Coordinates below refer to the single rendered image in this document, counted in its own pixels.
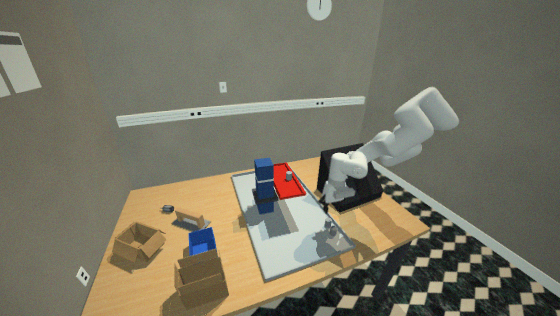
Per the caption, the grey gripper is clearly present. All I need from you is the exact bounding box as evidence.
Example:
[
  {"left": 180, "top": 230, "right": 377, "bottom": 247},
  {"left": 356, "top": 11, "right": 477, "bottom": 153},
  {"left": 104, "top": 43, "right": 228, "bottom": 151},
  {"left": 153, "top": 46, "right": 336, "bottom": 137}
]
[{"left": 318, "top": 181, "right": 347, "bottom": 214}]

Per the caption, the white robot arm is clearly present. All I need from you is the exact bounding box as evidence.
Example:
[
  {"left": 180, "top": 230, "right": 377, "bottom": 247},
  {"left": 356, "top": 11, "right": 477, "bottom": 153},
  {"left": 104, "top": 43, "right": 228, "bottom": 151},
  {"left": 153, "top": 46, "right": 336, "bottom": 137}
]
[{"left": 328, "top": 87, "right": 459, "bottom": 200}]

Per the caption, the blue open bin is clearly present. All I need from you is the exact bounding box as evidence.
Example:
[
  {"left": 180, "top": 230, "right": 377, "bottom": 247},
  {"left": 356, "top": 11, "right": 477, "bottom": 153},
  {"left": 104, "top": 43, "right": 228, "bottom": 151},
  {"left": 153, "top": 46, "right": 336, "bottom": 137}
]
[{"left": 188, "top": 227, "right": 217, "bottom": 256}]

